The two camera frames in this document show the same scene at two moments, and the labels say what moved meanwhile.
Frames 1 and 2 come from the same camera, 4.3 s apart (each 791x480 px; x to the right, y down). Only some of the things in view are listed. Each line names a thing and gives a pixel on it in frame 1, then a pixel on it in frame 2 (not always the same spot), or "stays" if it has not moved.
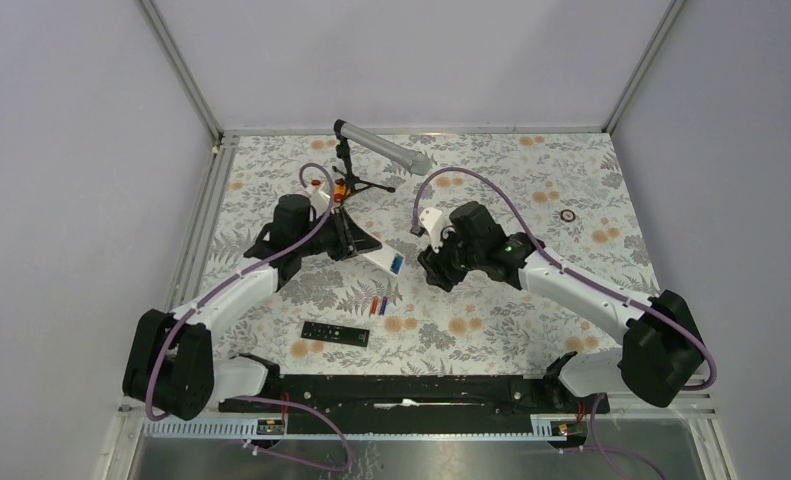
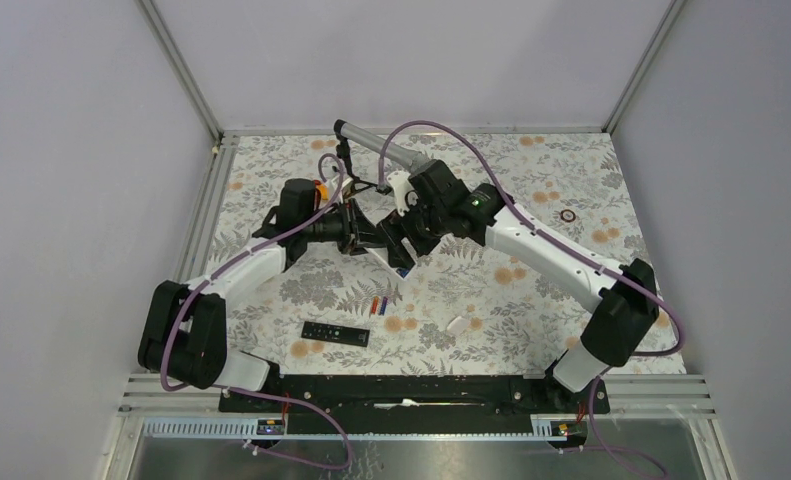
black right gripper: (433, 263) → (397, 227)
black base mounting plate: (418, 404) stays
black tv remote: (336, 333) stays
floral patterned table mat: (335, 214) stays
